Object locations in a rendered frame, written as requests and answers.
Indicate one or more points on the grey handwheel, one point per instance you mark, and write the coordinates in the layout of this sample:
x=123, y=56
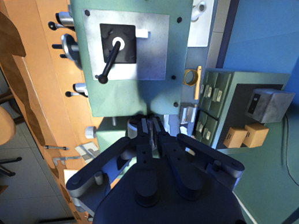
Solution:
x=70, y=50

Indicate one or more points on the slim black scriber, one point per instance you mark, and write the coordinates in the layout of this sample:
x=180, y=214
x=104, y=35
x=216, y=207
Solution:
x=56, y=147

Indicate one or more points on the grey knurled change knob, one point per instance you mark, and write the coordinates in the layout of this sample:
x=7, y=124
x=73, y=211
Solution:
x=90, y=132

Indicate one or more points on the green drawer cabinet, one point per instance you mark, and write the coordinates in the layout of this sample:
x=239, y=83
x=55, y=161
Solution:
x=233, y=79

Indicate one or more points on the grey metal block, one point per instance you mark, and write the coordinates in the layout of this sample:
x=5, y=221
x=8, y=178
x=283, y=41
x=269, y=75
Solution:
x=189, y=112

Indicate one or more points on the black chair base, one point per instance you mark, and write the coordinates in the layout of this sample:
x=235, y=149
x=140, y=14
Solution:
x=10, y=160

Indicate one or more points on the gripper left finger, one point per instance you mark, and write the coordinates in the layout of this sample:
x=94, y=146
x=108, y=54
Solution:
x=142, y=158

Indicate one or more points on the black tool post lever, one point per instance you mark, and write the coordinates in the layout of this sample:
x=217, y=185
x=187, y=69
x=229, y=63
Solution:
x=111, y=60

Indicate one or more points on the grey steel slide plate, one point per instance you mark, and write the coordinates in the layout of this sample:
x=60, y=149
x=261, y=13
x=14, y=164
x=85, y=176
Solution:
x=151, y=46

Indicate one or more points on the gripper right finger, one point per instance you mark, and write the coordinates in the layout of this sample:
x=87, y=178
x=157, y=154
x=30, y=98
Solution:
x=175, y=158

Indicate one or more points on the grey metal box device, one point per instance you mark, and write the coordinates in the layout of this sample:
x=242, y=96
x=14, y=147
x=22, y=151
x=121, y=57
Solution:
x=271, y=105

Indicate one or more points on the tan cardboard box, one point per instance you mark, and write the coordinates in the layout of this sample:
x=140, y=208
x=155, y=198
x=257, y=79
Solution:
x=257, y=134
x=234, y=137

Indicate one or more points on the grey metal plate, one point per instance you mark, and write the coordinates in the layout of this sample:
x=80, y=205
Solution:
x=85, y=150

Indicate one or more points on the white paper sheet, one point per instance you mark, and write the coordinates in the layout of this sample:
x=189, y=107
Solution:
x=69, y=176

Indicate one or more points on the white tool bit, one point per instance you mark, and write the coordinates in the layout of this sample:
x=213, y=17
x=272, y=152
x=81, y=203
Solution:
x=142, y=33

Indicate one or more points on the grey steel caliper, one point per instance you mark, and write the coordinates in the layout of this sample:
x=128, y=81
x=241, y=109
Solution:
x=67, y=158

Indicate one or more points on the green lathe body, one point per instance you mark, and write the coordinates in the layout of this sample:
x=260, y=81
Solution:
x=121, y=98

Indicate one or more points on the orange pencil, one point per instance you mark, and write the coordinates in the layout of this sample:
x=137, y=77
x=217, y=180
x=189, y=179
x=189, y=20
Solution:
x=197, y=86

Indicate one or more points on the grey lathe chuck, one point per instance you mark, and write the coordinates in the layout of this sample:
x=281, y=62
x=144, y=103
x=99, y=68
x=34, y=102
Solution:
x=131, y=130

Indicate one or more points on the black tool post block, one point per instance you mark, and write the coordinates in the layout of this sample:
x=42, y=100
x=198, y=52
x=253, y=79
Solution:
x=127, y=32

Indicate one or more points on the black ball feed lever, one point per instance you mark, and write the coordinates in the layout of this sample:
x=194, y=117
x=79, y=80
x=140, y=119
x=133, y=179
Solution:
x=80, y=88

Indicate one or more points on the round wooden stool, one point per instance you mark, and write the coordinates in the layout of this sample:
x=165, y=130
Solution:
x=5, y=126

